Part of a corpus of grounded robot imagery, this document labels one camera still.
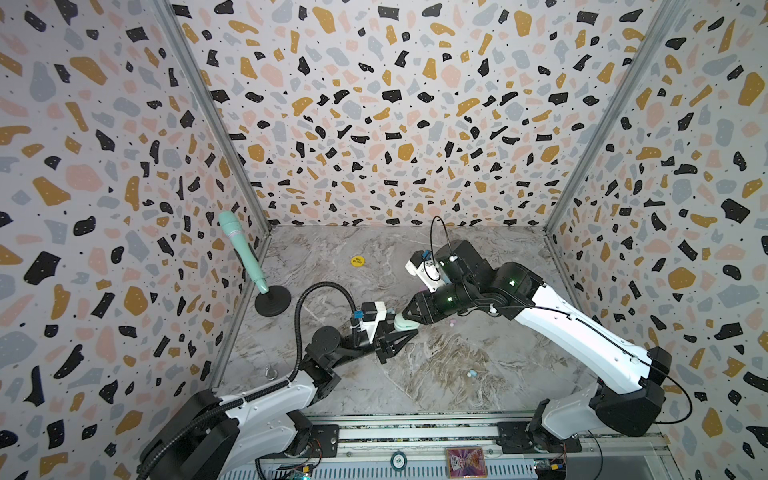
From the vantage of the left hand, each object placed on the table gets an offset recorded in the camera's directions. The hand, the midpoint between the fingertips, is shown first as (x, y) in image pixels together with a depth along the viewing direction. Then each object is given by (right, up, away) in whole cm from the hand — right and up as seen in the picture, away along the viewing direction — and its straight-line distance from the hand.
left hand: (416, 323), depth 66 cm
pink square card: (+12, -34, +4) cm, 36 cm away
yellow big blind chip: (-20, +13, +44) cm, 50 cm away
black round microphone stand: (-45, 0, +30) cm, 54 cm away
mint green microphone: (-47, +23, +10) cm, 53 cm away
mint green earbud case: (-3, 0, -2) cm, 3 cm away
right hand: (-2, +3, -3) cm, 5 cm away
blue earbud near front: (+17, -19, +19) cm, 31 cm away
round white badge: (-4, -34, +5) cm, 35 cm away
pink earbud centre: (+13, -6, +28) cm, 32 cm away
